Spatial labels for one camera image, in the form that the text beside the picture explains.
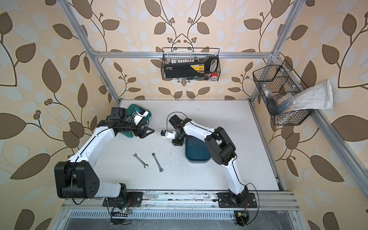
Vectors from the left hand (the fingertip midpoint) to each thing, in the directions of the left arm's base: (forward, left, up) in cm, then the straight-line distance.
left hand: (149, 125), depth 82 cm
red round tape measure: (+26, -38, +16) cm, 49 cm away
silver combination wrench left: (-13, +7, -19) cm, 25 cm away
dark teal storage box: (-8, -28, -16) cm, 33 cm away
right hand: (0, -15, -17) cm, 23 cm away
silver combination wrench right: (-19, -7, -19) cm, 27 cm away
